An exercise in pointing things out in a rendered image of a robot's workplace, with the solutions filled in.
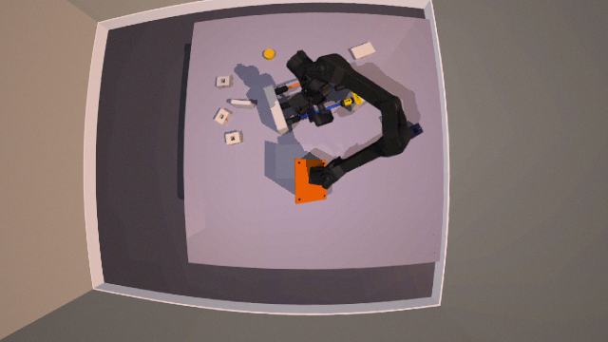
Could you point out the orange round disc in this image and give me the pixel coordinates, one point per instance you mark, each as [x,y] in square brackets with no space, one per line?
[269,54]

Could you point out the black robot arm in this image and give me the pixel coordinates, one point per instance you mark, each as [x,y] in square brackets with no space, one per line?
[333,68]

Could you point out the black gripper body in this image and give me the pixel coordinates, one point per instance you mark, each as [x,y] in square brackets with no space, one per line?
[323,116]

